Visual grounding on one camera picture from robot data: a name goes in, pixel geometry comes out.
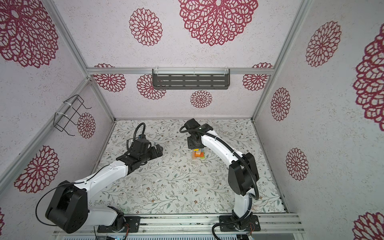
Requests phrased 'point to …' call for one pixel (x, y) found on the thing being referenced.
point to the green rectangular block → (203, 157)
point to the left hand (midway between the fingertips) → (156, 152)
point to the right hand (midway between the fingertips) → (194, 143)
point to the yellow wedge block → (196, 149)
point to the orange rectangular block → (201, 155)
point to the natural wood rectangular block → (193, 155)
